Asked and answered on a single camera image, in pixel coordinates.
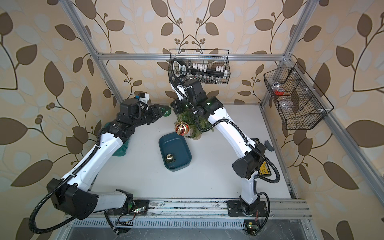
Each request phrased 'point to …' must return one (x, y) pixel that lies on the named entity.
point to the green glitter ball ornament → (166, 112)
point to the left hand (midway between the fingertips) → (163, 107)
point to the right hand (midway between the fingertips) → (171, 104)
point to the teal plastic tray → (176, 145)
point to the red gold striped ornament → (182, 128)
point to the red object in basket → (279, 91)
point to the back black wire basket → (212, 66)
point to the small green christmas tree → (196, 123)
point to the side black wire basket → (299, 102)
